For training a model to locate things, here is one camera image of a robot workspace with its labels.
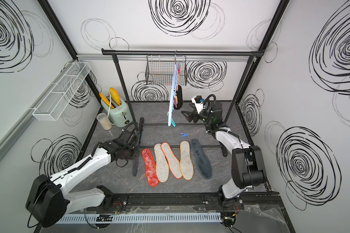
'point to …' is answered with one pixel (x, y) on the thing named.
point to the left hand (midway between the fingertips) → (136, 153)
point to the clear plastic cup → (103, 119)
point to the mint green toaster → (121, 115)
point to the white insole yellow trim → (186, 165)
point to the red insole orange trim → (151, 170)
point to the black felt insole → (180, 98)
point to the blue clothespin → (183, 134)
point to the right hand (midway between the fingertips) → (187, 107)
